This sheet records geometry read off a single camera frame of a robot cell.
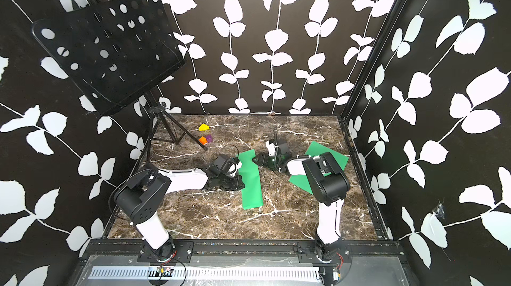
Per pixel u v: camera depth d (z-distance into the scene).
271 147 0.93
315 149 1.07
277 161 0.80
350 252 0.74
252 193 0.90
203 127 1.14
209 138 1.08
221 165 0.75
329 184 0.52
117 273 0.70
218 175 0.74
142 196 0.48
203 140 1.07
